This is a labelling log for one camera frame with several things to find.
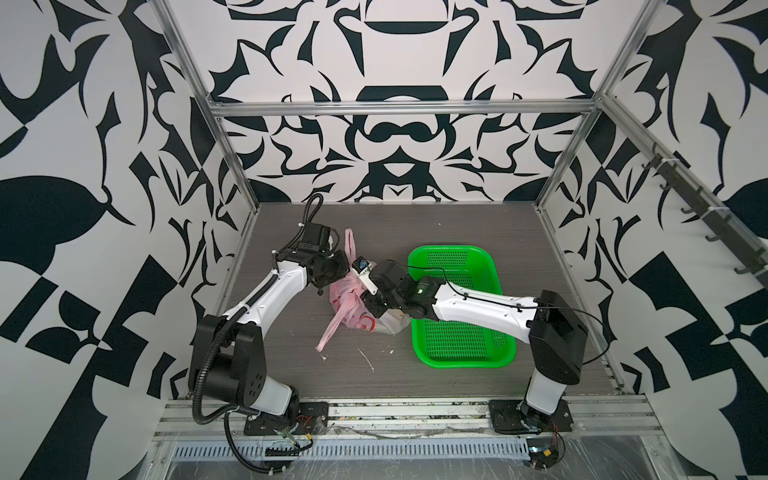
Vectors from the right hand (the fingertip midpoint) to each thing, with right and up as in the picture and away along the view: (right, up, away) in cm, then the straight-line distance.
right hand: (365, 290), depth 82 cm
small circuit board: (+42, -36, -11) cm, 57 cm away
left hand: (-5, +7, +5) cm, 10 cm away
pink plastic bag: (-5, -3, -1) cm, 6 cm away
